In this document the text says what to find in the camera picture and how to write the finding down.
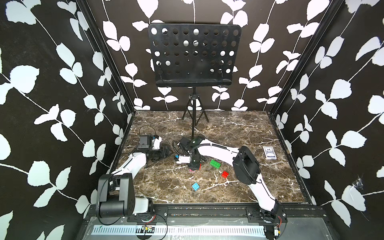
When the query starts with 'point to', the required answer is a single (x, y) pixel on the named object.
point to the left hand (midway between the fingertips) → (169, 150)
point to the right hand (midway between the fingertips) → (191, 164)
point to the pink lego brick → (190, 170)
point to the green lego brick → (215, 164)
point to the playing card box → (269, 153)
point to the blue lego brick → (195, 186)
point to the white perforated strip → (220, 231)
